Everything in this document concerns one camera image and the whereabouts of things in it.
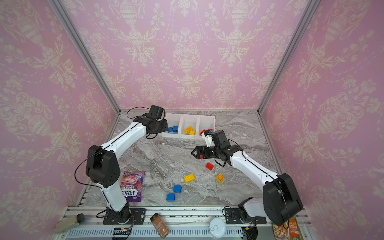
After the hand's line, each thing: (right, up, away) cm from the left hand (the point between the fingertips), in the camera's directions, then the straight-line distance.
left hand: (166, 127), depth 91 cm
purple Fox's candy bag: (-17, -32, -10) cm, 38 cm away
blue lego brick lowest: (+4, -38, -10) cm, 40 cm away
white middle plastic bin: (+12, +5, +21) cm, 25 cm away
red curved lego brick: (+23, -4, +14) cm, 27 cm away
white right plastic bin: (+25, +3, +18) cm, 31 cm away
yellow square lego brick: (+16, -4, +12) cm, 20 cm away
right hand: (+20, -14, -8) cm, 25 cm away
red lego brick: (+27, -24, +1) cm, 36 cm away
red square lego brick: (+21, -14, -19) cm, 31 cm away
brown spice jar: (+3, -46, -24) cm, 52 cm away
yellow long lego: (+14, -29, -6) cm, 33 cm away
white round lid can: (+28, -45, -25) cm, 58 cm away
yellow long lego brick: (+13, -2, +15) cm, 20 cm away
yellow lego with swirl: (+32, -28, -8) cm, 43 cm away
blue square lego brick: (+4, -1, +15) cm, 15 cm away
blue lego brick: (+7, -35, -8) cm, 36 cm away
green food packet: (+62, -48, -22) cm, 81 cm away
